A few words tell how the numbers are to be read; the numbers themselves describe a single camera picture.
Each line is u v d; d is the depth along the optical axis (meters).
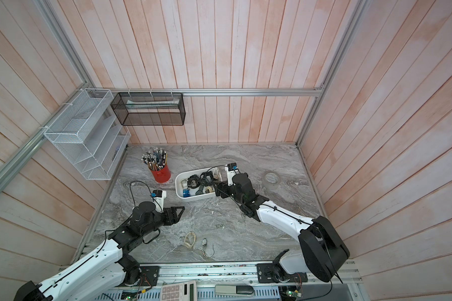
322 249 0.42
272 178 1.04
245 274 0.76
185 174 1.00
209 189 0.93
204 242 0.81
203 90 0.96
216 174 1.00
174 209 0.73
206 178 1.01
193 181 0.98
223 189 0.75
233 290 0.69
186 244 0.80
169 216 0.70
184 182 1.01
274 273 0.65
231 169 0.73
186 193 0.91
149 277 0.73
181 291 0.69
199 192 0.97
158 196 0.72
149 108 1.03
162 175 0.98
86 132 0.70
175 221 0.72
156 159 0.90
